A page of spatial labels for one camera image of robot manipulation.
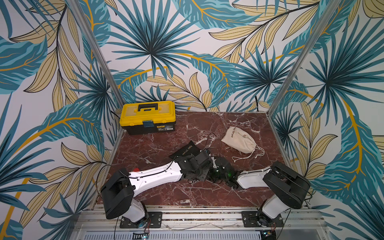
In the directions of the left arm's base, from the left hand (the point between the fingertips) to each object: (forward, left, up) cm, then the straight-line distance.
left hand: (202, 174), depth 79 cm
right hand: (+4, +3, -5) cm, 7 cm away
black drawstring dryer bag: (+17, +8, -2) cm, 18 cm away
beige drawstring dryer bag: (+24, -24, -3) cm, 34 cm away
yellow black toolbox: (+35, +39, +6) cm, 53 cm away
